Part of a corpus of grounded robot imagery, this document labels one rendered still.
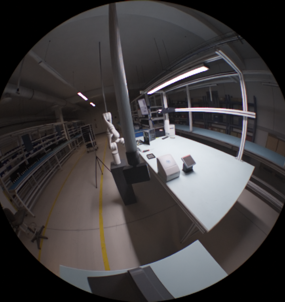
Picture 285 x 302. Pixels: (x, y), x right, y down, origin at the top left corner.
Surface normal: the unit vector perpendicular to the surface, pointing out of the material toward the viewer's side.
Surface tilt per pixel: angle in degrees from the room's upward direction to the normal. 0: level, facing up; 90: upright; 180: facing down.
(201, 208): 0
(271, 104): 90
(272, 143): 90
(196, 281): 0
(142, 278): 20
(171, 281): 0
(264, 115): 90
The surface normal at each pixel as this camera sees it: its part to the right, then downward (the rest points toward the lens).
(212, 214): -0.15, -0.92
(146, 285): 0.17, -0.96
